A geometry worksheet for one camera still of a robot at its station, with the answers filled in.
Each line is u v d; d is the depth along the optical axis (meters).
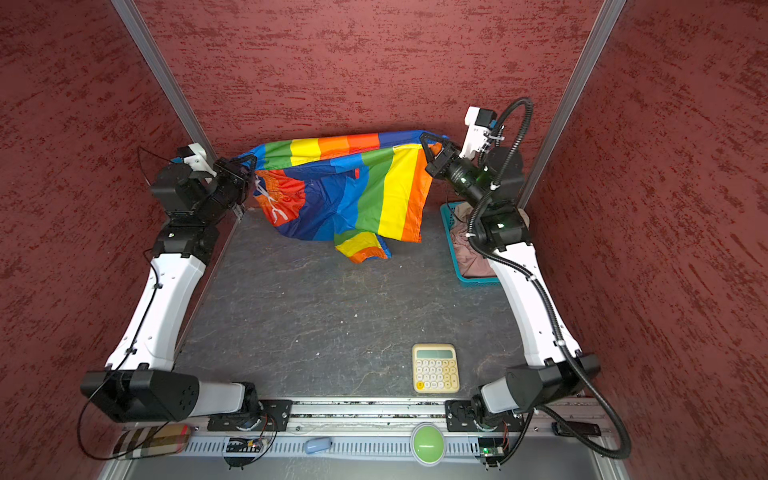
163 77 0.82
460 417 0.74
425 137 0.58
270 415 0.74
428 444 0.70
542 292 0.42
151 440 0.68
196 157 0.59
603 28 0.74
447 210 1.09
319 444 0.70
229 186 0.59
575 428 0.72
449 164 0.53
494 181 0.43
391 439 0.71
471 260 1.00
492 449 0.71
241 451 0.73
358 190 0.76
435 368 0.80
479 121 0.51
